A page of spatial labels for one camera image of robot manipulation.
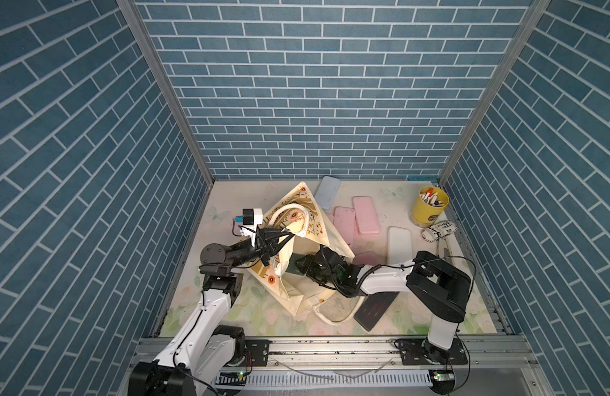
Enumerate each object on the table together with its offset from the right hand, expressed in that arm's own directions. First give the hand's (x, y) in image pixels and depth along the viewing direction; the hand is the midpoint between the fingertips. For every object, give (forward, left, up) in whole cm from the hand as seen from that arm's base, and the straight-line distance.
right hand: (298, 266), depth 85 cm
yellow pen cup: (+27, -49, +6) cm, 56 cm away
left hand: (-5, -3, +25) cm, 25 cm away
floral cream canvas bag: (-8, +3, +6) cm, 10 cm away
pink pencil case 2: (+25, -16, -4) cm, 30 cm away
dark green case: (-1, +2, +1) cm, 2 cm away
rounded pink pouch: (+9, -26, -6) cm, 28 cm away
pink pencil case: (+34, -27, -11) cm, 45 cm away
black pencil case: (-10, -26, -5) cm, 29 cm away
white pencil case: (+15, -39, -5) cm, 42 cm away
